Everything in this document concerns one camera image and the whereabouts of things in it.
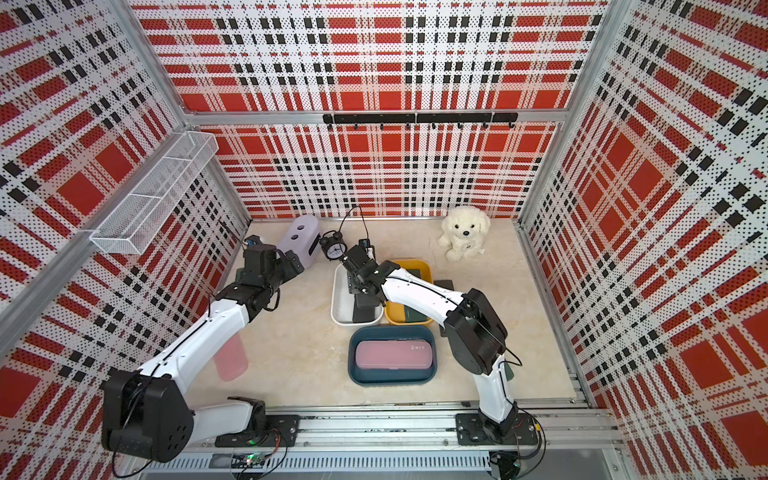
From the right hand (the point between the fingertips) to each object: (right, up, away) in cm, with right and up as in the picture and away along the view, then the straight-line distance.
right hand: (368, 276), depth 89 cm
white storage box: (-9, -9, +6) cm, 14 cm away
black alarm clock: (-14, +9, +16) cm, 23 cm away
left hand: (-22, +5, -3) cm, 23 cm away
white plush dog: (+30, +14, +6) cm, 34 cm away
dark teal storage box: (+8, -27, -9) cm, 29 cm away
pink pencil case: (+8, -22, -4) cm, 24 cm away
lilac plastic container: (-24, +13, +13) cm, 31 cm away
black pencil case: (-1, -10, -1) cm, 10 cm away
